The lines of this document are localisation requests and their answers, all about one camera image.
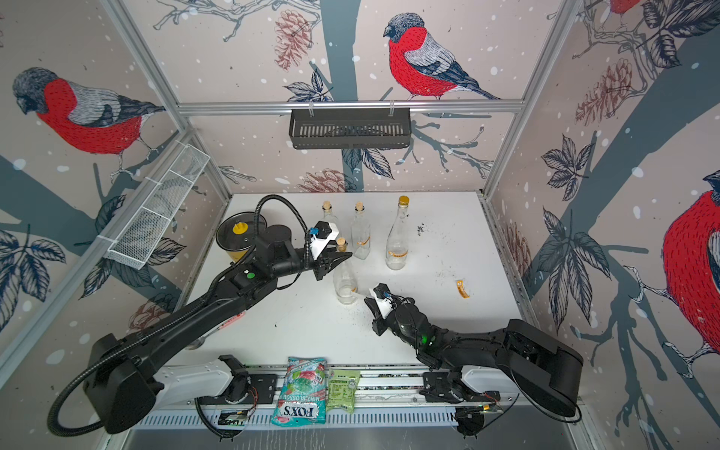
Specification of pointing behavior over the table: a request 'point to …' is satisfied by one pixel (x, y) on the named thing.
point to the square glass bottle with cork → (328, 216)
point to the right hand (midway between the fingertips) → (368, 296)
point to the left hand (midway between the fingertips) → (350, 245)
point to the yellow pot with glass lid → (235, 233)
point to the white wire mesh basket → (141, 231)
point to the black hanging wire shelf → (351, 129)
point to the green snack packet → (341, 389)
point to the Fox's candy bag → (302, 398)
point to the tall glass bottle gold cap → (397, 251)
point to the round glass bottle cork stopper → (344, 279)
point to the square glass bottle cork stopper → (359, 206)
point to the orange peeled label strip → (461, 289)
